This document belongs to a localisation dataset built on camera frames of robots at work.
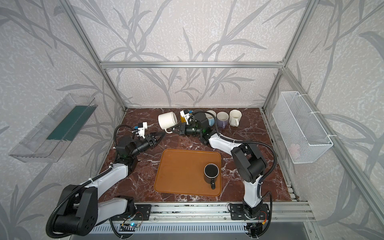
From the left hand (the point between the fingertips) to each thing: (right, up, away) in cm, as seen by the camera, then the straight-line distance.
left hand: (166, 131), depth 76 cm
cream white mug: (0, +6, +1) cm, 6 cm away
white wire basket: (+61, -3, -16) cm, 63 cm away
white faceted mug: (+42, +9, +30) cm, 52 cm away
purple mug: (+33, +7, +30) cm, 45 cm away
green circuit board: (-17, -45, -6) cm, 48 cm away
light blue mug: (+23, +8, +3) cm, 24 cm away
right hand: (+2, +3, +3) cm, 4 cm away
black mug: (+23, -22, +1) cm, 32 cm away
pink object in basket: (+64, -8, -3) cm, 65 cm away
